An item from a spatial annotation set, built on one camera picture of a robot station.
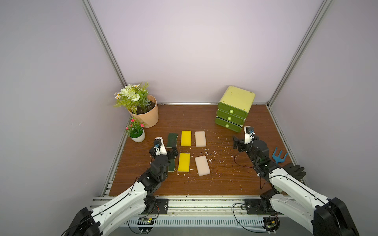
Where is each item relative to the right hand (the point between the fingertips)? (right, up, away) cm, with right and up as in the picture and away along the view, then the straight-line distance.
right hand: (243, 131), depth 81 cm
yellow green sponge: (-43, -7, +16) cm, 46 cm away
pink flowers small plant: (-67, 0, +13) cm, 68 cm away
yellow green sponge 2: (-42, -21, +4) cm, 47 cm away
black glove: (+32, -23, +3) cm, 39 cm away
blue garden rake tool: (+25, -18, +9) cm, 32 cm away
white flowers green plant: (-63, +20, +2) cm, 67 cm away
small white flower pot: (-64, -6, +13) cm, 66 cm away
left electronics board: (-53, -44, -10) cm, 69 cm away
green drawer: (-4, +13, +9) cm, 16 cm away
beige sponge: (-24, -7, +17) cm, 30 cm away
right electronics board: (+10, -44, -11) cm, 46 cm away
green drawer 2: (-3, +8, +16) cm, 18 cm away
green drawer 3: (-4, +2, +20) cm, 20 cm away
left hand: (-42, -5, -2) cm, 43 cm away
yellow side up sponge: (-34, -6, +17) cm, 38 cm away
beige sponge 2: (-23, -21, +6) cm, 32 cm away
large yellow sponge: (-34, -20, +7) cm, 40 cm away
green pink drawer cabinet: (+2, +21, +13) cm, 25 cm away
